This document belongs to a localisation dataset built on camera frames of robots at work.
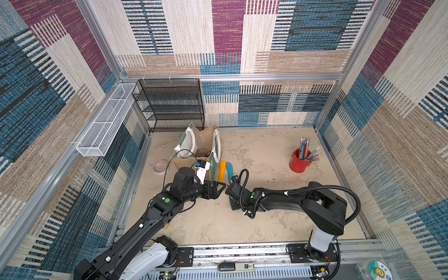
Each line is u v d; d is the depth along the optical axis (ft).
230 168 3.26
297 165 3.16
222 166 3.34
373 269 2.09
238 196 2.21
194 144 3.08
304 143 3.07
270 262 2.39
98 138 2.34
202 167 2.19
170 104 3.55
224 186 2.34
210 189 2.14
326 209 1.52
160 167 3.37
